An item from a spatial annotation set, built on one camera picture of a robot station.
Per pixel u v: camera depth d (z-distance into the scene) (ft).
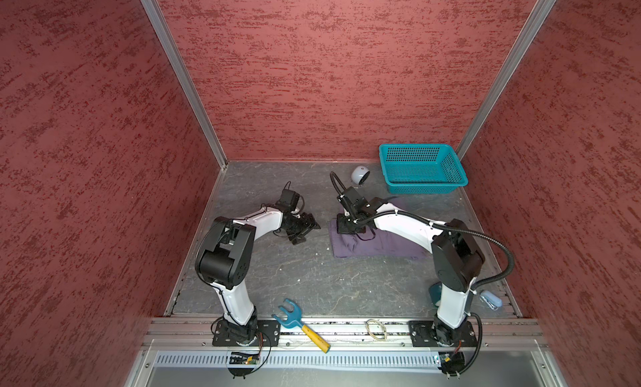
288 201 2.59
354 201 2.34
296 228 2.72
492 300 2.59
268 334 2.43
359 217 2.18
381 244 2.89
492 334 2.48
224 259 1.60
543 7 2.39
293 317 2.48
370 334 2.44
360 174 3.49
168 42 2.62
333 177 2.56
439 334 2.15
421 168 3.86
